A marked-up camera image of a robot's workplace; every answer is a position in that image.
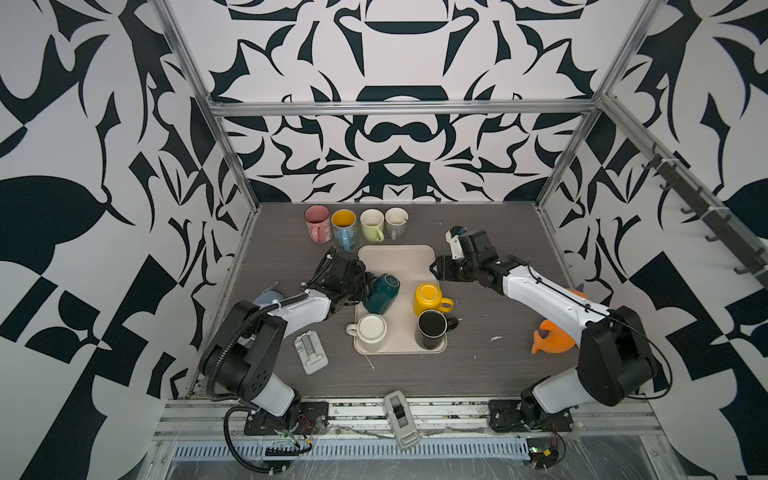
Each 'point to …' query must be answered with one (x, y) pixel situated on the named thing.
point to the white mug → (370, 331)
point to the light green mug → (372, 221)
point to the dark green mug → (382, 293)
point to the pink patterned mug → (317, 218)
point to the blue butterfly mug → (344, 225)
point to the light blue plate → (267, 297)
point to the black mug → (432, 326)
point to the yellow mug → (428, 297)
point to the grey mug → (396, 219)
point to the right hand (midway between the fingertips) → (437, 265)
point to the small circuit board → (542, 452)
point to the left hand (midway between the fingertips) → (380, 262)
